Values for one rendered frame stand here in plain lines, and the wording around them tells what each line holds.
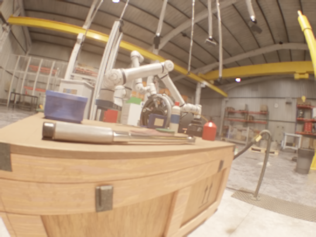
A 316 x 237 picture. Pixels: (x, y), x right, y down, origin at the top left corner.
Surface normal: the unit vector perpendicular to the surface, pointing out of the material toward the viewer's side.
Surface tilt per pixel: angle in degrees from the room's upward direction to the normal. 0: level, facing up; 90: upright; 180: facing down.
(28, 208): 90
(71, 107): 90
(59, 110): 90
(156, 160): 90
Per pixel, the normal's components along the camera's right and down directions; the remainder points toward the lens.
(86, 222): 0.66, 0.08
